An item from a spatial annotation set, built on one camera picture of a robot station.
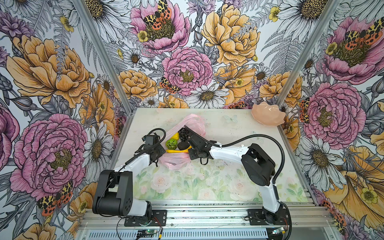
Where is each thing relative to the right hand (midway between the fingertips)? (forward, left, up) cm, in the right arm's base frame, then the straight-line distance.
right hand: (194, 156), depth 94 cm
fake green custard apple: (+6, +14, +5) cm, 16 cm away
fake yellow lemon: (+12, +12, +5) cm, 17 cm away
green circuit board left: (-38, +22, -2) cm, 44 cm away
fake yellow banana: (+3, +12, +1) cm, 12 cm away
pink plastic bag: (-6, +12, +6) cm, 15 cm away
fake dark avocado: (+8, +7, +1) cm, 10 cm away
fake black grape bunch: (+15, +6, +3) cm, 16 cm away
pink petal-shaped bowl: (+38, -60, -4) cm, 71 cm away
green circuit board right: (-39, -38, -4) cm, 54 cm away
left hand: (0, +21, +2) cm, 21 cm away
